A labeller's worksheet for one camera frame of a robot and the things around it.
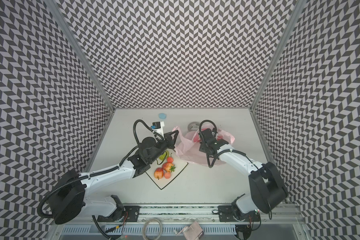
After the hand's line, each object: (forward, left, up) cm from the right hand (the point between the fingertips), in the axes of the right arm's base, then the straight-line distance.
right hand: (207, 150), depth 88 cm
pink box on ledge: (-39, +9, -1) cm, 40 cm away
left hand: (+1, +15, +18) cm, 23 cm away
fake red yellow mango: (-9, +23, -1) cm, 24 cm away
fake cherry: (-13, +23, -3) cm, 27 cm away
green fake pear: (-11, +23, +17) cm, 31 cm away
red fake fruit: (-12, +28, -1) cm, 30 cm away
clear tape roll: (+23, +9, -2) cm, 25 cm away
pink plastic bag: (-1, +11, +8) cm, 14 cm away
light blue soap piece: (+35, +31, -6) cm, 48 cm away
